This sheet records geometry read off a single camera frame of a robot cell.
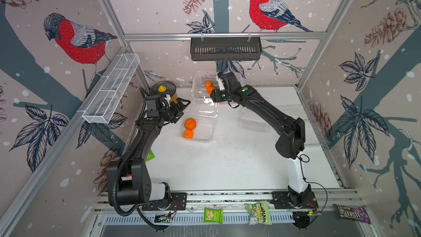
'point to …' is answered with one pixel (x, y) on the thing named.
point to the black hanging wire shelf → (228, 48)
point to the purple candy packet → (351, 213)
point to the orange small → (188, 134)
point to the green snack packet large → (259, 213)
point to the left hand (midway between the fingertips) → (190, 103)
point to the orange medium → (190, 124)
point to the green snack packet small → (211, 215)
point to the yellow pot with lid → (164, 88)
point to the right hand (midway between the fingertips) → (216, 92)
